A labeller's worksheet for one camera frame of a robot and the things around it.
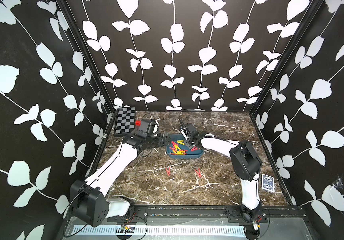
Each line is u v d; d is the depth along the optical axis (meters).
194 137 0.74
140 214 0.73
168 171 0.88
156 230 0.70
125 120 1.11
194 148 0.97
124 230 0.72
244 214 0.65
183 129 0.76
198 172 0.88
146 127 0.60
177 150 0.97
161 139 0.70
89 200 0.39
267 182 0.84
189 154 0.94
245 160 0.53
